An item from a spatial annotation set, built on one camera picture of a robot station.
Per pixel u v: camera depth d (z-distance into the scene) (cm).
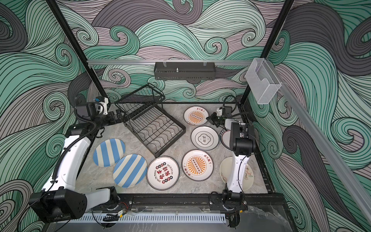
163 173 83
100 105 61
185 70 95
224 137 98
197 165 86
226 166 82
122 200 73
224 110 85
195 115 107
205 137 98
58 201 37
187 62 95
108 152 92
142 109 111
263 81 79
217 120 92
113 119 66
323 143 52
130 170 84
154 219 76
